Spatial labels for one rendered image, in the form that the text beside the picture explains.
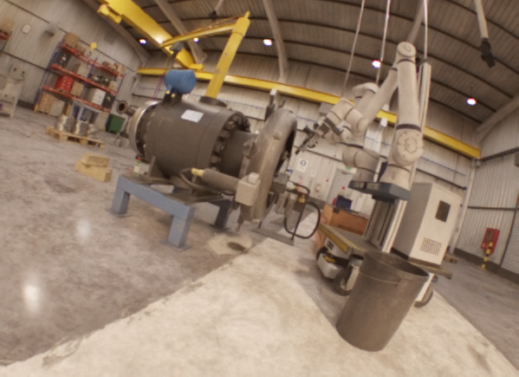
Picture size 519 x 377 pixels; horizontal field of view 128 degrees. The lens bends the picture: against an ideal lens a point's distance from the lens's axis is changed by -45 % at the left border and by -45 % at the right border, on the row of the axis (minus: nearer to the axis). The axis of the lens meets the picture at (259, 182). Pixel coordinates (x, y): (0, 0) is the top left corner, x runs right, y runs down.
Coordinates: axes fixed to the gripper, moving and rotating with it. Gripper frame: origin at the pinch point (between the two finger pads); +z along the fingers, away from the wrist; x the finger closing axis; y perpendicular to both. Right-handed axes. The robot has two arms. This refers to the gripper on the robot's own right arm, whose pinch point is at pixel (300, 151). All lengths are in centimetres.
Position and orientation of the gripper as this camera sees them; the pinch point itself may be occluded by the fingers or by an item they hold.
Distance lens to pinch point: 168.6
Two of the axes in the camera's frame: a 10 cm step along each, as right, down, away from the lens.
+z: -6.5, 7.4, -1.4
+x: -1.8, 0.3, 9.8
